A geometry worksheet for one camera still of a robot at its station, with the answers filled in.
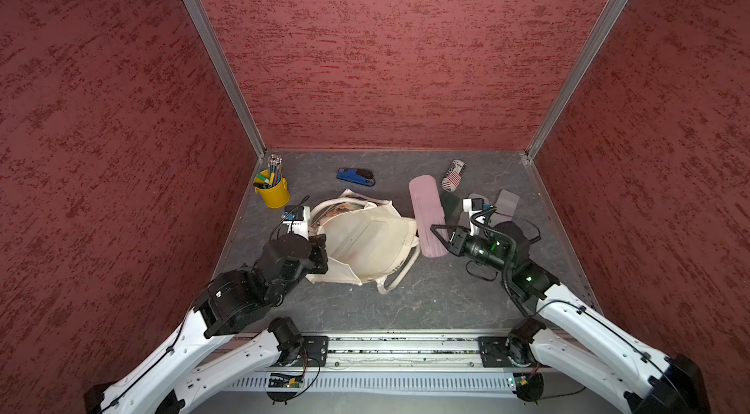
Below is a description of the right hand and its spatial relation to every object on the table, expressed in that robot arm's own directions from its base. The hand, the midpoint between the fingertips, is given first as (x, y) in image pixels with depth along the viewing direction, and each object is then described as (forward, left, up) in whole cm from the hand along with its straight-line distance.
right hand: (430, 235), depth 73 cm
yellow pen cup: (+26, +50, -10) cm, 57 cm away
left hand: (-5, +26, +5) cm, 27 cm away
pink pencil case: (+10, 0, +5) cm, 11 cm away
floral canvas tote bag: (+5, +17, -12) cm, 22 cm away
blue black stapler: (+36, +22, -17) cm, 45 cm away
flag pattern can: (+35, -16, -18) cm, 43 cm away
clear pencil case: (+22, -33, -21) cm, 45 cm away
